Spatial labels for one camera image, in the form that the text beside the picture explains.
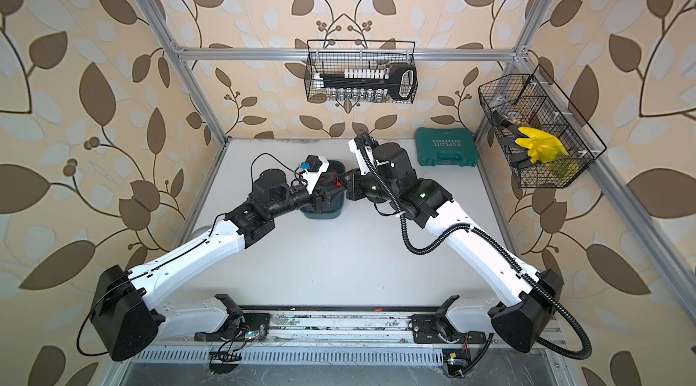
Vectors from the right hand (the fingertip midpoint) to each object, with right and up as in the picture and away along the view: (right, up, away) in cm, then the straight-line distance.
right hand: (338, 178), depth 69 cm
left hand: (-1, +1, +2) cm, 2 cm away
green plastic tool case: (+44, +11, +43) cm, 63 cm away
